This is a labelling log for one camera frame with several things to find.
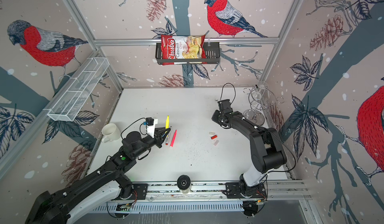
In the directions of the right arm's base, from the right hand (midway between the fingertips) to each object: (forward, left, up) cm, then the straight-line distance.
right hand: (213, 116), depth 95 cm
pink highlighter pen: (-13, +25, -7) cm, 29 cm away
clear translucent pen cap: (-8, +1, -7) cm, 11 cm away
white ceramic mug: (-15, +61, +2) cm, 63 cm away
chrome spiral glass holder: (+12, -32, +5) cm, 34 cm away
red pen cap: (-11, 0, -7) cm, 13 cm away
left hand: (-17, +23, +14) cm, 32 cm away
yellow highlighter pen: (-16, +25, +17) cm, 34 cm away
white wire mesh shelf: (-12, +74, +25) cm, 79 cm away
